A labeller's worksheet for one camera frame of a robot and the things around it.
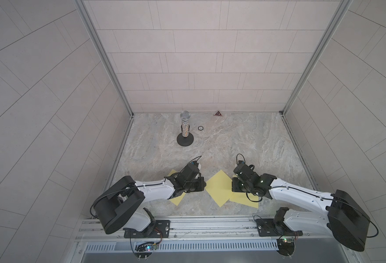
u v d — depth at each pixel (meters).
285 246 0.69
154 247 0.65
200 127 1.08
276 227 0.63
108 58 0.89
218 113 1.16
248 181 0.62
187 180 0.66
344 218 0.40
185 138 1.00
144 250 0.65
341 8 0.72
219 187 0.84
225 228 0.72
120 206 0.42
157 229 0.70
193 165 0.79
